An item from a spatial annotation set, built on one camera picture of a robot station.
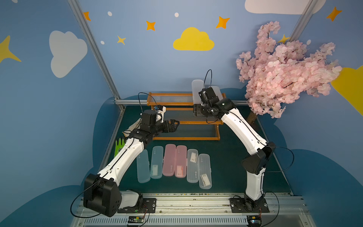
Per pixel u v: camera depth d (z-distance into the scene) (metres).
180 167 0.86
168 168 0.86
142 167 0.89
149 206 0.74
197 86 0.85
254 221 0.73
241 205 0.75
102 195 0.39
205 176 0.84
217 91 0.91
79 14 0.71
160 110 0.70
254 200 0.63
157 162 0.89
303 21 0.74
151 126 0.61
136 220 0.72
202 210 0.74
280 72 0.57
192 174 0.85
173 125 0.70
